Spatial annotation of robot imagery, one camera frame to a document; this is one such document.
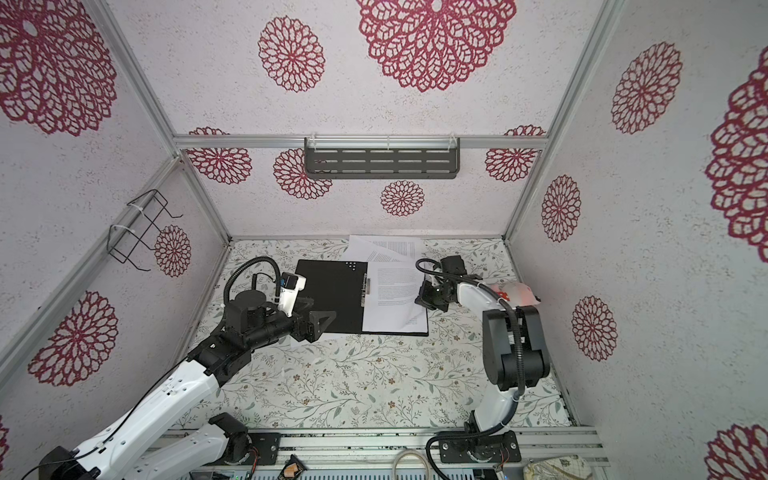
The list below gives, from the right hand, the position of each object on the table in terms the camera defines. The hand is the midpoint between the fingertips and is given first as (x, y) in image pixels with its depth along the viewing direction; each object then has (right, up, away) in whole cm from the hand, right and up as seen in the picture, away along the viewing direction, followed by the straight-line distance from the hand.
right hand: (416, 295), depth 94 cm
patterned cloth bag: (+32, -37, -26) cm, 55 cm away
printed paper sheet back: (-11, +16, +23) cm, 30 cm away
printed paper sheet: (-8, -4, +6) cm, 11 cm away
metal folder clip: (-16, +1, +11) cm, 20 cm away
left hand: (-26, -2, -20) cm, 33 cm away
